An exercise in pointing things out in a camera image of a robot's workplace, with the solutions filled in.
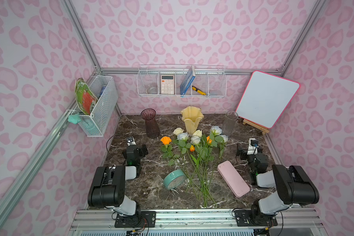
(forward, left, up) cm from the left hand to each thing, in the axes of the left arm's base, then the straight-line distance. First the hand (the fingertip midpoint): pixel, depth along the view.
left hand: (134, 144), depth 94 cm
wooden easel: (+16, -85, -3) cm, 87 cm away
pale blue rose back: (+11, -54, -2) cm, 55 cm away
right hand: (-2, -70, +4) cm, 70 cm away
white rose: (+1, -57, -3) cm, 57 cm away
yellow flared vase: (+16, -37, +8) cm, 41 cm away
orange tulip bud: (-2, -37, -4) cm, 37 cm away
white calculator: (+30, -21, +23) cm, 43 cm away
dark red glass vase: (+10, -11, +3) cm, 15 cm away
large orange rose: (+5, -20, -4) cm, 21 cm away
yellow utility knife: (+29, -41, +19) cm, 54 cm away
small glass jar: (+26, -11, +22) cm, 36 cm away
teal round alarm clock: (-24, -26, +4) cm, 36 cm away
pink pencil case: (-22, -60, -4) cm, 64 cm away
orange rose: (+3, -49, -3) cm, 49 cm away
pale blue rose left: (+6, -31, -2) cm, 31 cm away
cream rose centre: (+9, -41, -1) cm, 42 cm away
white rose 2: (+3, -39, 0) cm, 39 cm away
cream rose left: (+12, -28, -3) cm, 30 cm away
